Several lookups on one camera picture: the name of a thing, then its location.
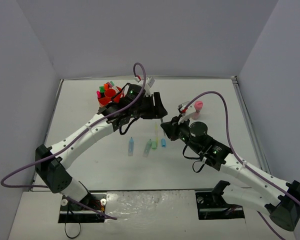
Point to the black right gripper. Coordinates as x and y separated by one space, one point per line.
175 129

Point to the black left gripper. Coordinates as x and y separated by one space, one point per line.
151 105

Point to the yellow thin pen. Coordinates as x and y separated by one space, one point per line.
156 133

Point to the pink-capped clear bottle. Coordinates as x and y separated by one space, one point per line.
198 105

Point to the light blue highlighter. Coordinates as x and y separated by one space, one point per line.
130 147

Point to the orange-capped black highlighter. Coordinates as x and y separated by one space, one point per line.
105 87

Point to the green-capped black highlighter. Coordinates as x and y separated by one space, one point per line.
102 89

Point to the pink-capped black highlighter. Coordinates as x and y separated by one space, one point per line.
99 95

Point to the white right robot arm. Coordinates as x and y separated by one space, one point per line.
277 198

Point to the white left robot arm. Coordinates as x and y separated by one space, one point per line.
52 162

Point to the light blue cap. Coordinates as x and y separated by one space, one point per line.
163 142

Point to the light green highlighter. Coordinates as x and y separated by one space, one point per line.
147 148

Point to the orange round desk organizer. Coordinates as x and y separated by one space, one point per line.
110 95

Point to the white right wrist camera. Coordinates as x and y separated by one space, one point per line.
185 112

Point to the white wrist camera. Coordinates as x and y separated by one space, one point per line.
149 81
185 112

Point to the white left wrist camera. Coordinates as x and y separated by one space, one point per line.
149 81

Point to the aluminium table edge rail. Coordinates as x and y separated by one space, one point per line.
257 147

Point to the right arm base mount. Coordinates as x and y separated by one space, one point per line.
211 205

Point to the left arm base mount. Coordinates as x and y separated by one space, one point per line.
73 215

